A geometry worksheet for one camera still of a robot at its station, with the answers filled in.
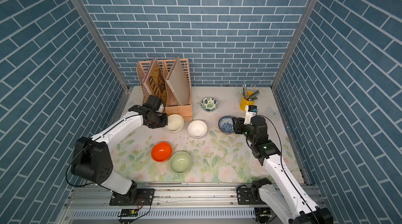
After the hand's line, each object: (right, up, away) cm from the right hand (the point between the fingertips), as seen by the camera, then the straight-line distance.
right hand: (237, 118), depth 79 cm
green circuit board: (-52, -43, -7) cm, 68 cm away
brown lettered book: (-48, +22, +17) cm, 55 cm away
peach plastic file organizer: (-38, +6, +19) cm, 43 cm away
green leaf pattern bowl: (-14, +7, +29) cm, 33 cm away
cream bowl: (-34, -4, +11) cm, 36 cm away
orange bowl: (-41, -19, +7) cm, 46 cm away
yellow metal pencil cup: (+10, +10, +21) cm, 25 cm away
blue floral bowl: (-4, -6, +17) cm, 19 cm away
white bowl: (-22, -8, +17) cm, 29 cm away
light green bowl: (-30, -24, +5) cm, 39 cm away
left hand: (-37, -4, +9) cm, 38 cm away
